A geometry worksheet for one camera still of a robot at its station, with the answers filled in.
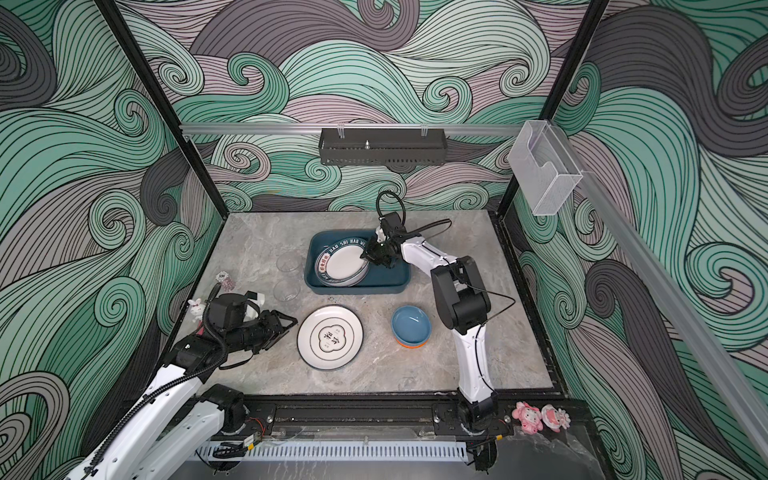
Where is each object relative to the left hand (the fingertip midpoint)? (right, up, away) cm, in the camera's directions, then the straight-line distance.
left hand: (295, 322), depth 76 cm
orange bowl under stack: (+31, -8, +5) cm, 32 cm away
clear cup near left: (-8, +5, +18) cm, 21 cm away
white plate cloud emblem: (+7, -7, +10) cm, 15 cm away
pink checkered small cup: (-27, +7, +19) cm, 34 cm away
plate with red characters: (+5, +12, +22) cm, 26 cm away
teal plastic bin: (-1, +21, +28) cm, 35 cm away
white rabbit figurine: (-31, +1, +9) cm, 33 cm away
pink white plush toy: (+65, -22, -5) cm, 68 cm away
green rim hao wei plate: (+14, +12, +19) cm, 27 cm away
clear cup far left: (-10, +14, +27) cm, 32 cm away
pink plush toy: (+59, -22, -5) cm, 63 cm away
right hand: (+16, +16, +21) cm, 31 cm away
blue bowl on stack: (+31, -3, +7) cm, 32 cm away
